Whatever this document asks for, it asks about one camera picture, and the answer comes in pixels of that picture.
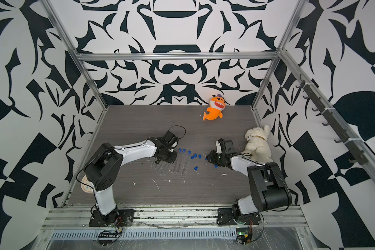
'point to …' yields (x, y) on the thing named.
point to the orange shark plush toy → (217, 104)
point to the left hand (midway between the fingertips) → (172, 155)
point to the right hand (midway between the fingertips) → (208, 155)
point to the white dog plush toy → (257, 144)
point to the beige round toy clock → (86, 186)
